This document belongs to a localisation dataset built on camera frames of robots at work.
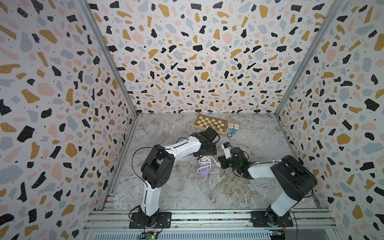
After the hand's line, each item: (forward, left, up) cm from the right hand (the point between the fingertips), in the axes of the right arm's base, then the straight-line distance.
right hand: (219, 158), depth 94 cm
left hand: (+2, +5, +4) cm, 6 cm away
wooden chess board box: (+30, +9, +1) cm, 32 cm away
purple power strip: (-10, +9, +2) cm, 14 cm away
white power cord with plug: (-1, +5, +2) cm, 6 cm away
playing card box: (+29, -12, -1) cm, 31 cm away
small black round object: (+21, -9, -3) cm, 23 cm away
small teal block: (+24, -12, -2) cm, 26 cm away
